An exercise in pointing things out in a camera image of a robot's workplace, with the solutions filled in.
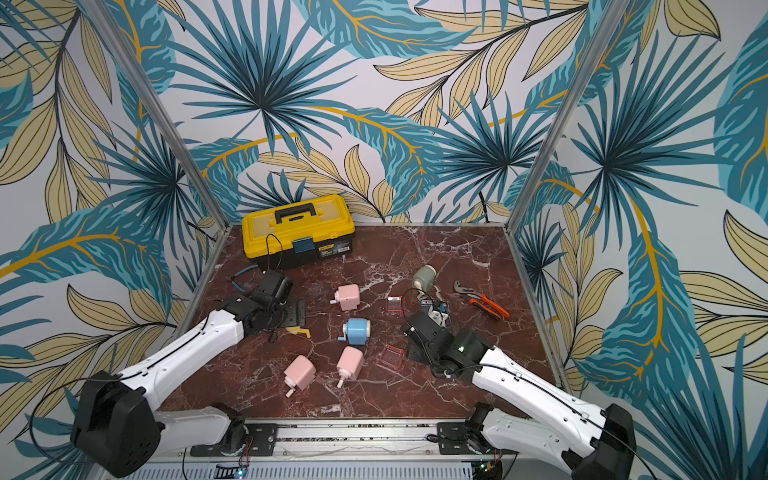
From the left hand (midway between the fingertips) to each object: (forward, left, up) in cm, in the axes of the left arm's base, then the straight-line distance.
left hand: (288, 318), depth 83 cm
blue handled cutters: (+22, +24, -10) cm, 34 cm away
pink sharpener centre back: (+10, -16, -3) cm, 19 cm away
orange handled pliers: (+12, -59, -9) cm, 61 cm away
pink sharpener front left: (-14, -5, -4) cm, 15 cm away
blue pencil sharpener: (-3, -19, -2) cm, 19 cm away
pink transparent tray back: (+10, -30, -9) cm, 33 cm away
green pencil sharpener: (+16, -39, -2) cm, 42 cm away
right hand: (-8, -35, +3) cm, 36 cm away
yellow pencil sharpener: (0, -1, -8) cm, 8 cm away
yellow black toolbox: (+29, -3, +6) cm, 29 cm away
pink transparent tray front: (-6, -29, -11) cm, 32 cm away
